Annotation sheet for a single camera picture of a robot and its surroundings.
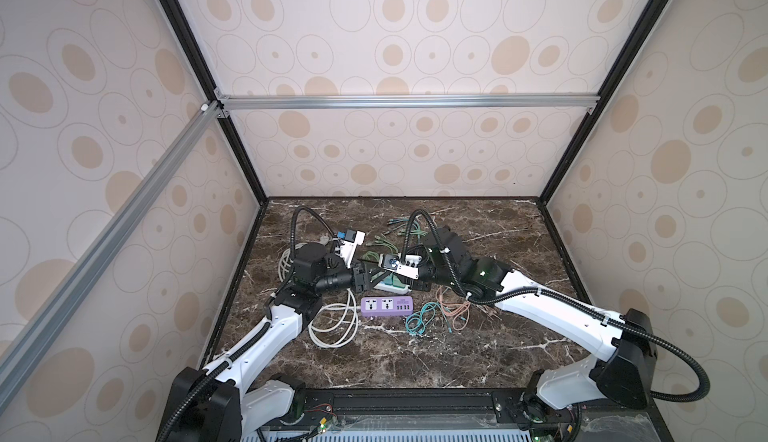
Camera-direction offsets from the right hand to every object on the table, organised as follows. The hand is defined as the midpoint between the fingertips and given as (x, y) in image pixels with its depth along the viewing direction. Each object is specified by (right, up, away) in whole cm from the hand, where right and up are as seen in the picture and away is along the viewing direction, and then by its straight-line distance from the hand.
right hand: (399, 258), depth 75 cm
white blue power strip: (-2, -11, +16) cm, 20 cm away
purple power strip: (-4, -16, +13) cm, 21 cm away
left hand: (-2, -3, -4) cm, 5 cm away
